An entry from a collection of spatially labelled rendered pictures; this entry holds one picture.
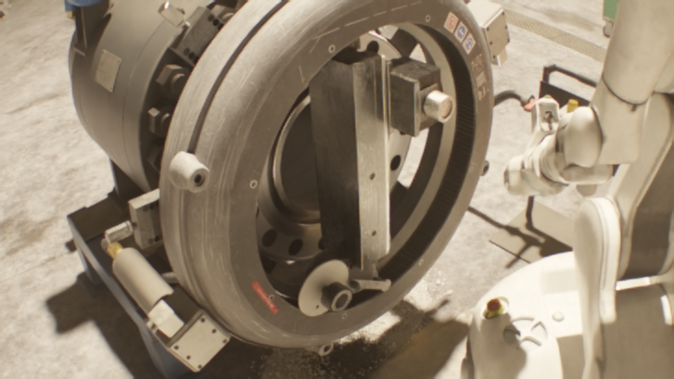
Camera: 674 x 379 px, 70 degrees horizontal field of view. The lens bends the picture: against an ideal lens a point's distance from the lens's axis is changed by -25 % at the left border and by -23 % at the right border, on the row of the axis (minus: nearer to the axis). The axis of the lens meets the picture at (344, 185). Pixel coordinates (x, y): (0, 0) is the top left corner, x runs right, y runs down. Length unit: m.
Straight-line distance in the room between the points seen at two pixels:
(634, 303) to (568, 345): 0.22
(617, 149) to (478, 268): 1.21
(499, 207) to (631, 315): 1.13
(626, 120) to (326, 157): 0.58
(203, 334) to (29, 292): 1.08
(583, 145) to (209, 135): 0.47
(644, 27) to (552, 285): 0.86
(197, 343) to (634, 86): 0.77
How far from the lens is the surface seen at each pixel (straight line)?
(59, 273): 1.98
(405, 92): 0.92
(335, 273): 1.06
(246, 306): 0.96
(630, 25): 0.54
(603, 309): 0.99
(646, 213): 0.99
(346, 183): 1.00
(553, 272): 1.28
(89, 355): 1.66
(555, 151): 0.78
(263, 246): 1.11
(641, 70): 0.56
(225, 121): 0.80
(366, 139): 0.95
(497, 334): 1.10
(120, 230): 0.92
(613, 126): 0.61
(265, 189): 1.05
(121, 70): 1.26
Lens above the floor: 1.16
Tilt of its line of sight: 33 degrees down
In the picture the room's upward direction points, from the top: 1 degrees counter-clockwise
